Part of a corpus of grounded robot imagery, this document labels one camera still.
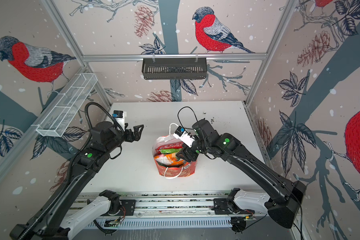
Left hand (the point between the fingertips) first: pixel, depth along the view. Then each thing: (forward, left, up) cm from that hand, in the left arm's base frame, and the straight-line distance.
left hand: (134, 124), depth 71 cm
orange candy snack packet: (-14, -18, -9) cm, 24 cm away
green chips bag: (-8, -17, -11) cm, 22 cm away
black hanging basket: (+53, -17, -2) cm, 55 cm away
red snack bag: (-6, -19, -10) cm, 23 cm away
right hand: (-11, -21, -6) cm, 25 cm away
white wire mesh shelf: (+5, +40, 0) cm, 41 cm away
